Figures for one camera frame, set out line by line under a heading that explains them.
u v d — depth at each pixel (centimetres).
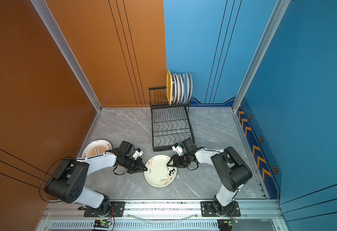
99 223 71
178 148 86
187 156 72
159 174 85
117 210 73
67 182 44
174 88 83
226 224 70
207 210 73
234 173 47
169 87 82
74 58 92
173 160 81
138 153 86
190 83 118
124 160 74
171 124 109
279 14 72
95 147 96
